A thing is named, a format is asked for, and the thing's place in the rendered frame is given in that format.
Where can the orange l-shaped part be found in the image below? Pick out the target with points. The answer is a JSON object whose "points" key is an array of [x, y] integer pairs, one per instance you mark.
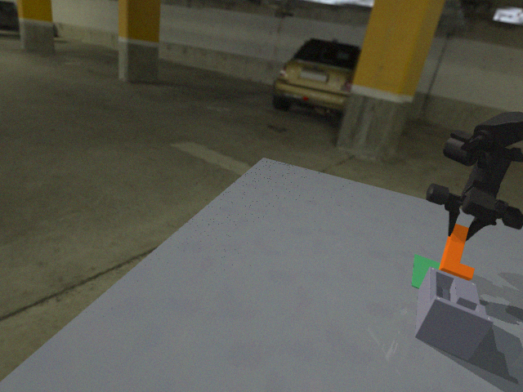
{"points": [[450, 262]]}

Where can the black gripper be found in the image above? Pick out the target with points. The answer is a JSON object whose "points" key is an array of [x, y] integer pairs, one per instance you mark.
{"points": [[440, 195]]}

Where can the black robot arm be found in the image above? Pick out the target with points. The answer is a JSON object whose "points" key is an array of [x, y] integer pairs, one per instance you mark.
{"points": [[486, 150]]}

